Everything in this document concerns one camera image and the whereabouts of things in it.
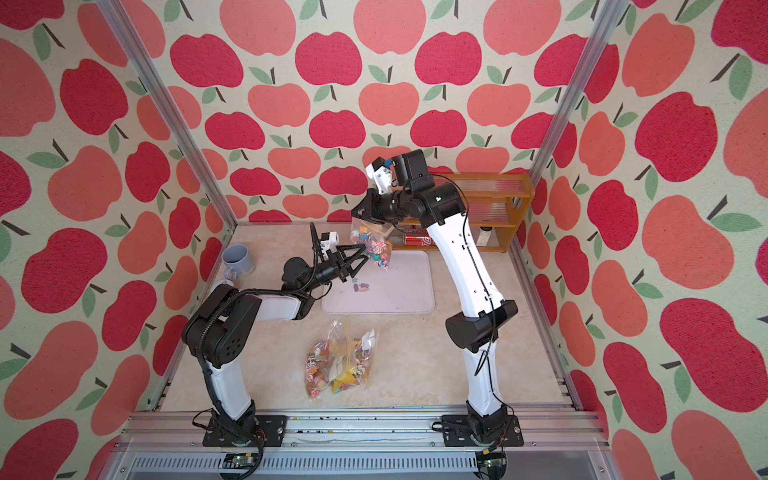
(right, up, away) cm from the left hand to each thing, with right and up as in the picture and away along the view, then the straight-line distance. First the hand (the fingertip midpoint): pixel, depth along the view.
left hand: (369, 262), depth 79 cm
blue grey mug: (-46, 0, +20) cm, 50 cm away
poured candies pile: (-4, -10, +23) cm, 25 cm away
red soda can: (+18, +7, +29) cm, 35 cm away
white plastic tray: (+12, -10, +24) cm, 28 cm away
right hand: (-3, +11, -9) cm, 15 cm away
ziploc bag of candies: (+1, +7, +2) cm, 7 cm away
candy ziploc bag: (-14, -27, +3) cm, 30 cm away
